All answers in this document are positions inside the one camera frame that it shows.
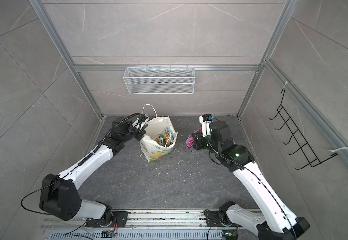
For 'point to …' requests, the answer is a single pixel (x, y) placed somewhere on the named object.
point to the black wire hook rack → (305, 148)
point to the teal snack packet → (167, 132)
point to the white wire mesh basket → (159, 80)
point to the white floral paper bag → (151, 150)
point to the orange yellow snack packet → (169, 141)
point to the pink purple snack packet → (190, 139)
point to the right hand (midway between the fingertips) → (193, 133)
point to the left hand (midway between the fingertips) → (145, 120)
